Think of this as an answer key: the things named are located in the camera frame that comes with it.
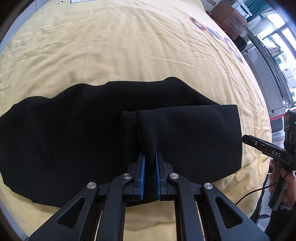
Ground black pants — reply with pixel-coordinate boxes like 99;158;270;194
1;77;242;207

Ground person's right hand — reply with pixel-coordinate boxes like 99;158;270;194
268;158;296;208

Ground long window desk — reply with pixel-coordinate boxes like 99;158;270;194
243;30;295;113

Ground black bag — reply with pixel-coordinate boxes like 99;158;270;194
233;36;249;52

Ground brown wooden drawer cabinet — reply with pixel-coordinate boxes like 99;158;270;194
210;1;249;40

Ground yellow dino print bedsheet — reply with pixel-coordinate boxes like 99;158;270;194
0;0;273;241

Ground red metal frame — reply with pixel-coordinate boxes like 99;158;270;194
270;113;285;121

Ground black cable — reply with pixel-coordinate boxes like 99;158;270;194
235;170;296;205

